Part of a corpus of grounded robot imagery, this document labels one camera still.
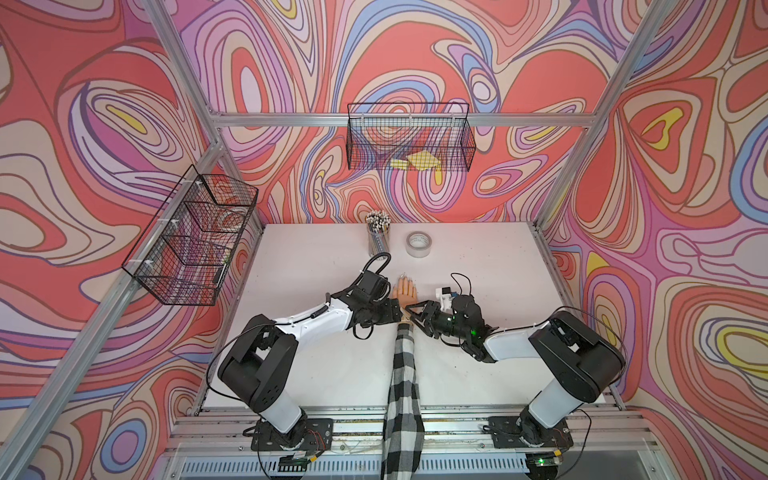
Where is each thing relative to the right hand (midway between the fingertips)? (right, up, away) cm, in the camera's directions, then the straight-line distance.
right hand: (407, 319), depth 86 cm
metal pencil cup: (-9, +28, +10) cm, 31 cm away
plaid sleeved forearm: (-2, -24, -18) cm, 30 cm away
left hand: (-3, 0, +2) cm, 4 cm away
